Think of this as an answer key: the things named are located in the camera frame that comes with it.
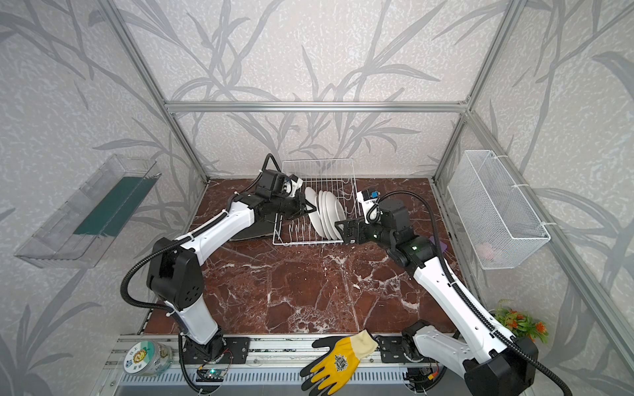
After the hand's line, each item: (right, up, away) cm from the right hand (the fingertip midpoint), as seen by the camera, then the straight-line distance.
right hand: (348, 213), depth 74 cm
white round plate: (-7, -2, +13) cm, 15 cm away
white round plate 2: (-4, -1, +17) cm, 17 cm away
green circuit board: (-41, -48, -2) cm, 63 cm away
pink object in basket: (+42, -11, 0) cm, 43 cm away
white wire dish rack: (-3, +16, +46) cm, 49 cm away
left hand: (-10, +4, +9) cm, 14 cm away
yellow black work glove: (-4, -43, -4) cm, 44 cm away
